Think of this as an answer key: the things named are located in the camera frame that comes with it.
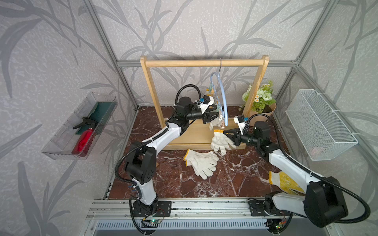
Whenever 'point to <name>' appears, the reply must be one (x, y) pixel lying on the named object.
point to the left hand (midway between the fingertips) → (219, 111)
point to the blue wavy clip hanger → (216, 87)
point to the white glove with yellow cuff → (204, 163)
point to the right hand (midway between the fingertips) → (224, 131)
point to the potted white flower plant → (265, 103)
